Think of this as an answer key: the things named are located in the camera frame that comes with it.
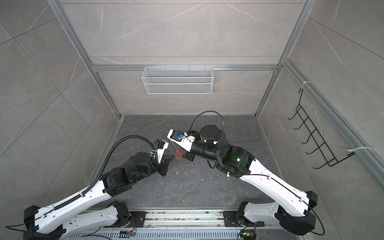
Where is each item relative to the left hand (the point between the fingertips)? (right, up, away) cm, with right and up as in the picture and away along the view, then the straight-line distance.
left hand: (174, 153), depth 67 cm
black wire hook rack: (+65, 0, -6) cm, 65 cm away
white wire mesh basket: (-4, +44, +33) cm, 55 cm away
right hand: (+2, +8, -10) cm, 13 cm away
